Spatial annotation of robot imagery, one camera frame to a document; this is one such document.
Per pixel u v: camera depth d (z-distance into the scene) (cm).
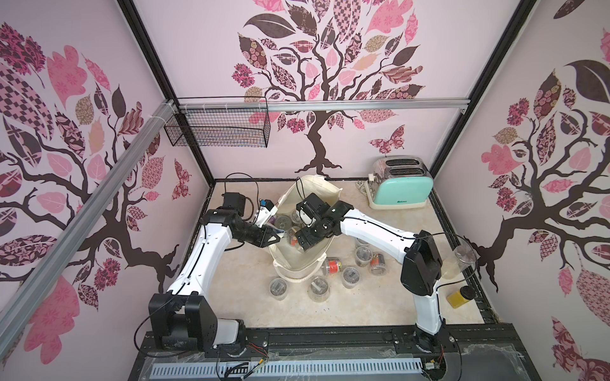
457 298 76
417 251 54
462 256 78
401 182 98
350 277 83
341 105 93
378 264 87
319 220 67
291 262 84
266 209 71
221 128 122
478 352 72
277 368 70
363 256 88
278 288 80
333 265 86
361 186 115
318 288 80
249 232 66
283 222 95
